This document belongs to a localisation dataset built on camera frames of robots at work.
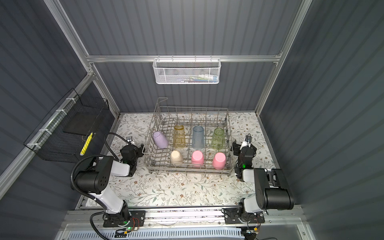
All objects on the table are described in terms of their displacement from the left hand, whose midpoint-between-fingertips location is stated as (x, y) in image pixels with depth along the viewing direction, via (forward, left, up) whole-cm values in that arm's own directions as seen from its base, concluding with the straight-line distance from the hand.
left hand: (136, 145), depth 96 cm
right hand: (-2, -69, +6) cm, 70 cm away
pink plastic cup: (-15, -51, +8) cm, 54 cm away
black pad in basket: (-2, +19, +25) cm, 31 cm away
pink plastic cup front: (-14, -40, +8) cm, 43 cm away
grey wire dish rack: (+2, -35, +1) cm, 35 cm away
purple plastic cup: (-1, -17, +6) cm, 18 cm away
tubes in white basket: (+30, -44, +30) cm, 61 cm away
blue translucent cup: (+1, -40, +7) cm, 41 cm away
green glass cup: (-3, -52, +12) cm, 53 cm away
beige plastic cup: (-13, -28, +9) cm, 32 cm away
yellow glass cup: (+1, -29, +7) cm, 30 cm away
